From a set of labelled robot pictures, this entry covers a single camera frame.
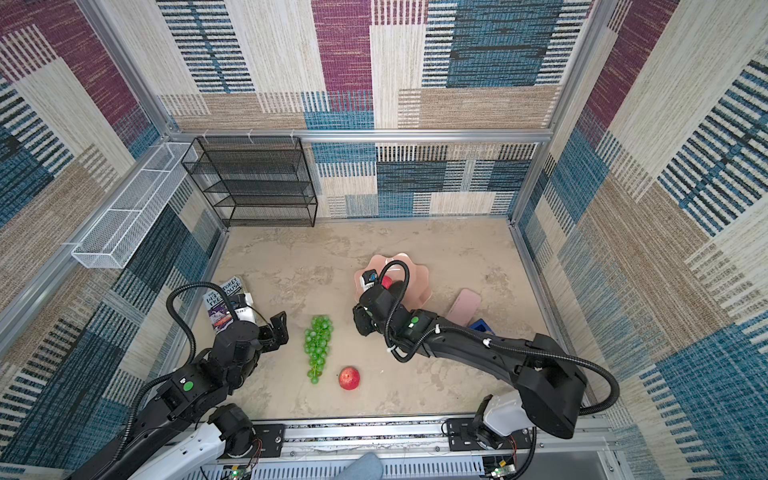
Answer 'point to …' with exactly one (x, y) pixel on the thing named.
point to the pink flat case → (464, 307)
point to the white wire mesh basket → (110, 241)
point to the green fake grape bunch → (317, 345)
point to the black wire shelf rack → (254, 181)
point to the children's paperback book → (217, 305)
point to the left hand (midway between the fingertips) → (273, 314)
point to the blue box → (481, 325)
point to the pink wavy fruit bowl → (419, 291)
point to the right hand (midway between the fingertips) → (365, 311)
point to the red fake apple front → (349, 378)
